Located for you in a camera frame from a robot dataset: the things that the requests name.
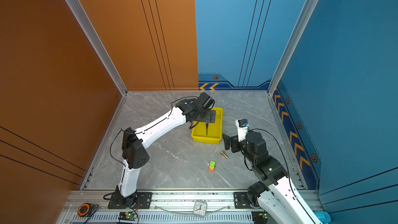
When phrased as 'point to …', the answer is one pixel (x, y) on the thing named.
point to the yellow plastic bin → (214, 130)
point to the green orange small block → (211, 168)
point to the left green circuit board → (127, 215)
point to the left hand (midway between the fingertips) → (208, 115)
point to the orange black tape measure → (86, 209)
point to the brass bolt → (222, 153)
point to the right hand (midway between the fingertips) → (230, 132)
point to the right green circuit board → (259, 217)
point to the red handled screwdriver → (207, 125)
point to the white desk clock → (200, 209)
